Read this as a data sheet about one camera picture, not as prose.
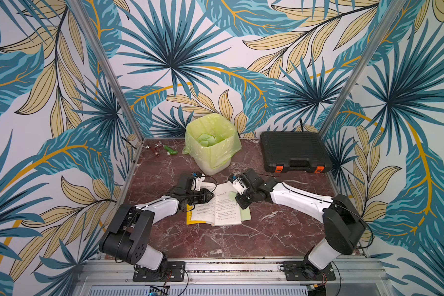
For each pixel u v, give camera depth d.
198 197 0.79
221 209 0.89
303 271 0.68
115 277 0.74
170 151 1.10
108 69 0.85
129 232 0.44
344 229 0.45
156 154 1.10
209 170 0.97
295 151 1.04
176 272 0.73
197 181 0.84
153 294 0.71
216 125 0.97
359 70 0.86
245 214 0.87
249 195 0.73
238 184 0.75
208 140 1.03
